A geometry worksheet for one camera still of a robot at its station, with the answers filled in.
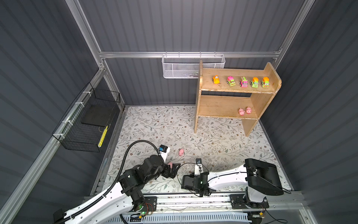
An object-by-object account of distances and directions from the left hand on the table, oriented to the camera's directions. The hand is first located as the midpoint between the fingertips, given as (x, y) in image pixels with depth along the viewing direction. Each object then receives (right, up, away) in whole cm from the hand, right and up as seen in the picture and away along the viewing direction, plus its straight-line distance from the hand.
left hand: (174, 162), depth 73 cm
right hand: (+12, -13, +11) cm, 21 cm away
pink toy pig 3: (+4, +1, +19) cm, 19 cm away
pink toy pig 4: (-1, +3, -10) cm, 10 cm away
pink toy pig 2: (+41, +27, +12) cm, 51 cm away
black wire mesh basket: (-47, +19, -1) cm, 51 cm away
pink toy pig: (+46, +29, +14) cm, 56 cm away
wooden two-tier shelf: (+54, +45, +46) cm, 84 cm away
